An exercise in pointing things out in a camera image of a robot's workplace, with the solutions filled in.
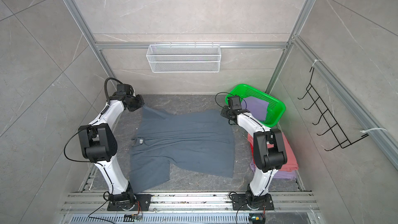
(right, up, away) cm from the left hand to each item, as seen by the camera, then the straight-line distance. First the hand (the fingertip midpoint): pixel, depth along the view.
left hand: (143, 99), depth 96 cm
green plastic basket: (+89, -8, +10) cm, 90 cm away
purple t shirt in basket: (+78, -5, +15) cm, 79 cm away
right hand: (+52, -7, +2) cm, 53 cm away
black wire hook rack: (+93, -11, -29) cm, 98 cm away
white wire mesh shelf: (+25, +27, +5) cm, 37 cm away
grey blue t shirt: (+36, -28, -1) cm, 46 cm away
